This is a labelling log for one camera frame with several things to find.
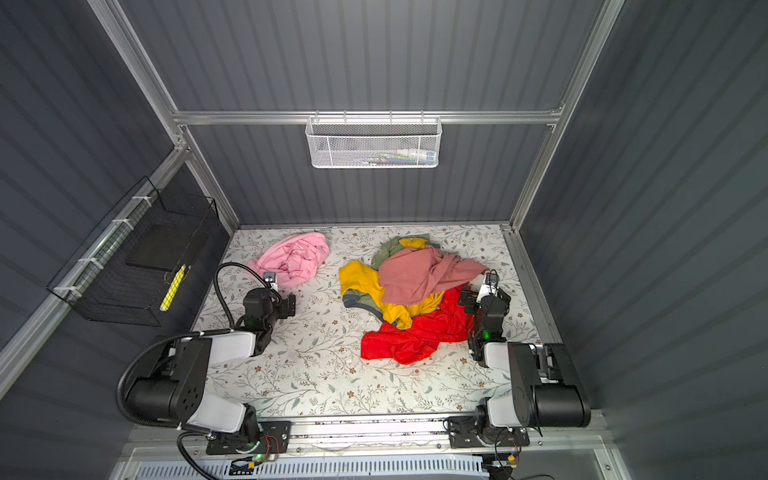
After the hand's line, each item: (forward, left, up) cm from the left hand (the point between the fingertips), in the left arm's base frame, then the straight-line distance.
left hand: (273, 294), depth 94 cm
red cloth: (-15, -47, -2) cm, 50 cm away
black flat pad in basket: (+3, +22, +21) cm, 31 cm away
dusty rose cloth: (0, -44, +6) cm, 45 cm away
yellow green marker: (-11, +15, +21) cm, 28 cm away
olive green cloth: (-3, -29, -3) cm, 30 cm away
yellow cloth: (+5, -29, -1) cm, 30 cm away
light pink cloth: (+15, -3, -2) cm, 16 cm away
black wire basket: (-12, +28, +27) cm, 40 cm away
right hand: (-5, -67, +5) cm, 67 cm away
